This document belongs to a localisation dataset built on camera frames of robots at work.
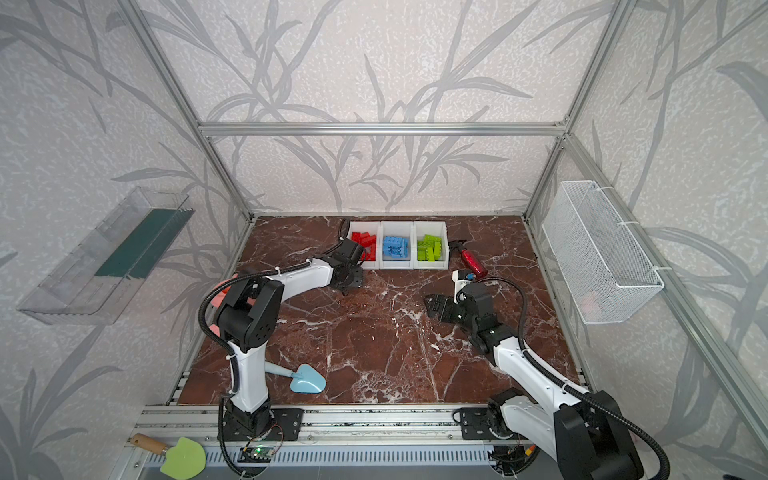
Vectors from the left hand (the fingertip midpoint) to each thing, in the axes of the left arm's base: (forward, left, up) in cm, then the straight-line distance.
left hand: (357, 270), depth 101 cm
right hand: (-13, -25, +9) cm, 30 cm away
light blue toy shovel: (-35, +10, 0) cm, 36 cm away
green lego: (+9, -25, 0) cm, 27 cm away
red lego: (+11, -3, 0) cm, 12 cm away
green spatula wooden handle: (-52, +36, -2) cm, 63 cm away
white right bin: (+17, -28, +3) cm, 33 cm away
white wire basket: (-20, -58, +34) cm, 70 cm away
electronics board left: (-51, +18, -2) cm, 54 cm away
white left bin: (+17, -5, +2) cm, 17 cm away
